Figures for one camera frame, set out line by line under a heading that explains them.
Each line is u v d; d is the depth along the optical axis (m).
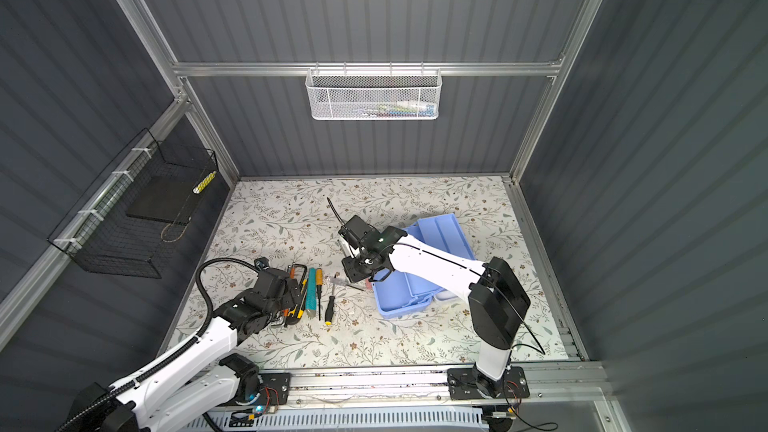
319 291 0.89
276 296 0.67
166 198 0.75
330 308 0.86
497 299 0.45
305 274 0.94
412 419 0.77
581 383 0.76
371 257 0.58
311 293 0.89
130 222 0.72
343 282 0.91
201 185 0.80
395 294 0.89
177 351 0.48
